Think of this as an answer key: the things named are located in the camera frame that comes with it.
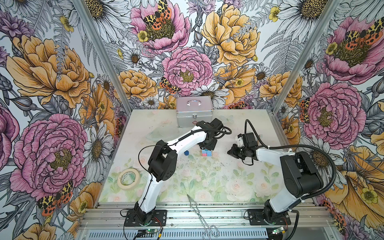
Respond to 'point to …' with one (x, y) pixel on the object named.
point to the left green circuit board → (151, 230)
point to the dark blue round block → (186, 153)
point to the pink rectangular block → (204, 154)
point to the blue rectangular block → (209, 154)
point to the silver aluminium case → (191, 109)
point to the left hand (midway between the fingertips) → (205, 149)
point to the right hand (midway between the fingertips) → (228, 155)
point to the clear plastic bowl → (167, 134)
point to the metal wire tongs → (213, 229)
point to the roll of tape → (134, 184)
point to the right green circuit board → (277, 230)
